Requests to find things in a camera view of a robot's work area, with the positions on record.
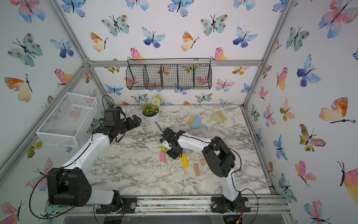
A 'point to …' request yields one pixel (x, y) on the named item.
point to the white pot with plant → (151, 112)
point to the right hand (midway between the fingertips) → (175, 152)
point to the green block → (163, 149)
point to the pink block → (162, 157)
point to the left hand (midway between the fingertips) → (137, 120)
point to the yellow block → (185, 161)
